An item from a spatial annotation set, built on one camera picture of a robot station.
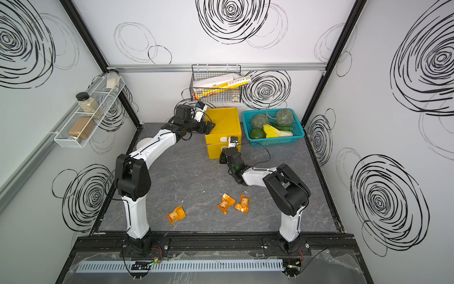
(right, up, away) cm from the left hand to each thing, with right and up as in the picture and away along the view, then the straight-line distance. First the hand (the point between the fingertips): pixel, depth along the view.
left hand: (207, 121), depth 93 cm
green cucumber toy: (+43, -3, +15) cm, 45 cm away
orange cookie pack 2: (+10, -40, -8) cm, 42 cm away
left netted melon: (+30, +2, +16) cm, 34 cm away
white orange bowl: (-41, -11, +12) cm, 44 cm away
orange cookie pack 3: (+19, -42, -8) cm, 47 cm away
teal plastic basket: (+54, -5, +13) cm, 56 cm away
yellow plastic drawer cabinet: (+11, -2, -3) cm, 11 cm away
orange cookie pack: (-12, -45, -11) cm, 48 cm away
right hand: (+9, -15, 0) cm, 17 cm away
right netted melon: (+45, +4, +14) cm, 48 cm away
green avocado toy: (+29, -6, +12) cm, 32 cm away
